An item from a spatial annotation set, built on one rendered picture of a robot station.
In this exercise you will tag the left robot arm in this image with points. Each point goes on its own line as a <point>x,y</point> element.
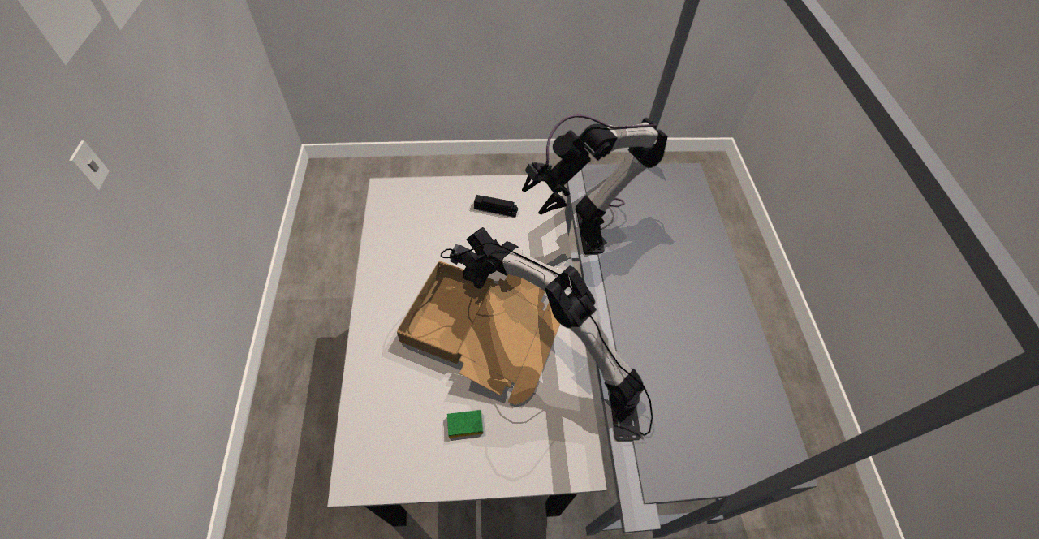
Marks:
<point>567,310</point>

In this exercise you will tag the dark grey overhead beam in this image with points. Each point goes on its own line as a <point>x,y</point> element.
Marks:
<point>1004,282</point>

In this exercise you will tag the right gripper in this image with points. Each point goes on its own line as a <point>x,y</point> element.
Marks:
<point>557,178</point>

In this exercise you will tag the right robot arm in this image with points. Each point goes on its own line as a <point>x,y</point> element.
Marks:
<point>643,153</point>

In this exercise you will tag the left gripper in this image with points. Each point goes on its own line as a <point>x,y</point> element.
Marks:
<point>474,270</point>

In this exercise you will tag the grey flat panel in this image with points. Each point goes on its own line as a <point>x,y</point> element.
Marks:
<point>672,300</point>

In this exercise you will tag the green rectangular block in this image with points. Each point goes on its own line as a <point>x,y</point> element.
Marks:
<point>464,424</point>

